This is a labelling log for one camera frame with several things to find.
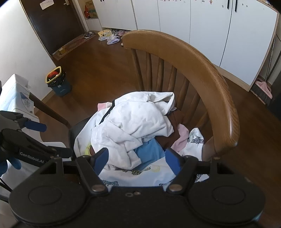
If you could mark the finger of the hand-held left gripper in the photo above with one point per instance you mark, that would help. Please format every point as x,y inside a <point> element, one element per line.
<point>63,151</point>
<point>36,126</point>

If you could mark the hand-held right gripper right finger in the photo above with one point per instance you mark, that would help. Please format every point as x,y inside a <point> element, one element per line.
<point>173,161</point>

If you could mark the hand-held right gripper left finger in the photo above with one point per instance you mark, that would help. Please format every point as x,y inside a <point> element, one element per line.
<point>101,159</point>

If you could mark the white black-collar t-shirt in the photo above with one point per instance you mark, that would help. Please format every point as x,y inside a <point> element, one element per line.
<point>131,118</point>

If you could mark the person's left hand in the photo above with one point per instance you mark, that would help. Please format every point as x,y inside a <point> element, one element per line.
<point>13,164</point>

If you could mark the black seat cushion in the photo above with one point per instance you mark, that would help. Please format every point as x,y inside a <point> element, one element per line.
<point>76,136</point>

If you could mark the blue garment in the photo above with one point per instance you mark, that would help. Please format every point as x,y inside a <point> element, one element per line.
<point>151,151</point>

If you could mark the pink garment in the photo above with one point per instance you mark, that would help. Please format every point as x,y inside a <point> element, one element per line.
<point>182,133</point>

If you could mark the white script print shirt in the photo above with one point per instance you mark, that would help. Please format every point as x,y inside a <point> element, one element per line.
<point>142,176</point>

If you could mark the brown garment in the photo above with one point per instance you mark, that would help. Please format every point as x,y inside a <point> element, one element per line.
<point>173,125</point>

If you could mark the marbled blue white tablecloth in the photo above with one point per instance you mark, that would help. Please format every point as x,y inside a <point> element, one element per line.
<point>13,94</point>

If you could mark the dark bin with yellow rim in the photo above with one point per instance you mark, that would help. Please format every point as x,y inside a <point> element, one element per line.
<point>61,87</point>

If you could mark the pale pink cloth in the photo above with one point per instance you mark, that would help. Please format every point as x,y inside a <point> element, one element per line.
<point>103,106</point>

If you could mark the wooden spindle chair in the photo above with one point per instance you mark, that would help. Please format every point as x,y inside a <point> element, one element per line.
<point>197,72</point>

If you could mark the dark brown door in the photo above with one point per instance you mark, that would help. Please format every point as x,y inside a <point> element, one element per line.
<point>54,26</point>

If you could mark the dark shoes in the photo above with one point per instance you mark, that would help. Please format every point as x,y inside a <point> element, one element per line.
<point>89,35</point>

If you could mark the yellow white tissue box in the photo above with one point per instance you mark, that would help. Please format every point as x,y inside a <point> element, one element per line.
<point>105,35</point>

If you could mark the pink broom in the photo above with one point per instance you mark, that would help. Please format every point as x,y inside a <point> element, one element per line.
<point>262,87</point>

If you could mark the white purple shoes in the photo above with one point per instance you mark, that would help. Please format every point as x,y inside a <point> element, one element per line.
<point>113,40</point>

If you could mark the white paper on door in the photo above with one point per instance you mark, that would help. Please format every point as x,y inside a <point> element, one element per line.
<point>47,4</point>

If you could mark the pink shoes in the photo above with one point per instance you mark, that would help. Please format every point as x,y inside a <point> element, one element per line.
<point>120,32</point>

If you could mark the cardboard box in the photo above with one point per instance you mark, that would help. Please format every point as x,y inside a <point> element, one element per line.
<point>91,9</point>

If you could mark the white wardrobe cabinets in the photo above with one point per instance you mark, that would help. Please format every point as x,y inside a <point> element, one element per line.
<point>197,22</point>

